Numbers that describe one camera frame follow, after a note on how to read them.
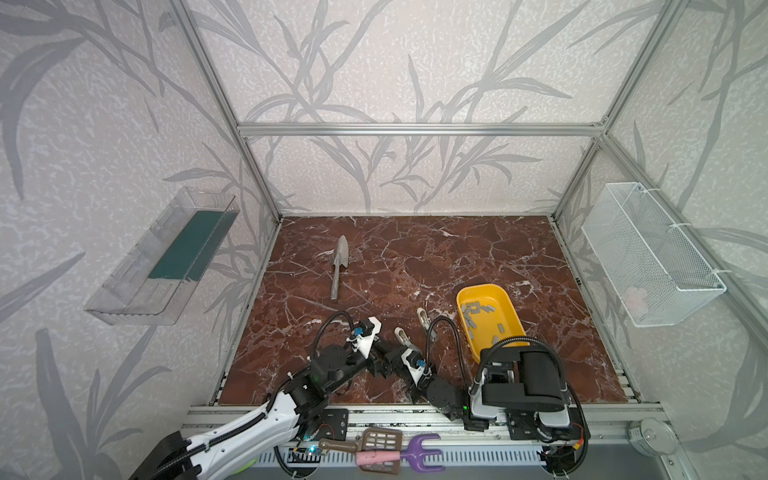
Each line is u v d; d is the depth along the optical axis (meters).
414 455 0.68
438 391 0.65
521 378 0.49
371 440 0.72
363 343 0.67
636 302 0.73
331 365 0.59
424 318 0.89
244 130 0.94
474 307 0.94
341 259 1.05
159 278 0.64
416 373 0.71
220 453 0.47
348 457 0.64
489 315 0.94
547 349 0.48
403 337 0.85
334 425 0.74
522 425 0.72
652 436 0.68
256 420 0.52
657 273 0.63
